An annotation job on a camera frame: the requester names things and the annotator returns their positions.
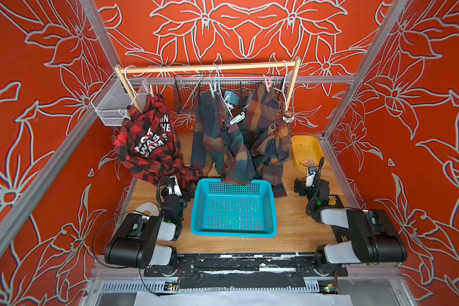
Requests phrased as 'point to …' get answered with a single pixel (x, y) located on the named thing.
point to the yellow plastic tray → (307, 152)
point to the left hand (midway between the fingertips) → (179, 181)
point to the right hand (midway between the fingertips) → (303, 176)
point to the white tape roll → (148, 208)
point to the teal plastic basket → (222, 210)
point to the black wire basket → (233, 90)
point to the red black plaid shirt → (149, 144)
